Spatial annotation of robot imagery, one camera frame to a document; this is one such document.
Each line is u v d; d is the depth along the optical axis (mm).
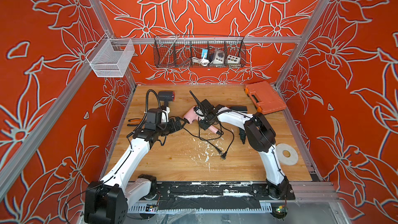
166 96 1211
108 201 381
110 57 916
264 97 1038
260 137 549
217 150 860
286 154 839
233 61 924
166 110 752
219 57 910
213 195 727
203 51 834
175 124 712
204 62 856
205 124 875
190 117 949
